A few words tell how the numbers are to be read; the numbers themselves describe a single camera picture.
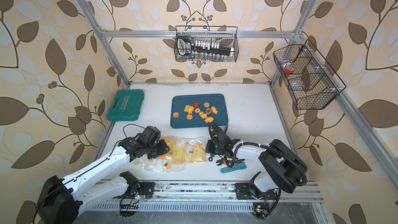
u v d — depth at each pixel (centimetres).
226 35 91
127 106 102
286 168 43
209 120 98
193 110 103
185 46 84
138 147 58
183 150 86
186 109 104
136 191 67
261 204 70
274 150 46
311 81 75
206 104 106
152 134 64
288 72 82
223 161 83
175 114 102
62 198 39
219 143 69
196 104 105
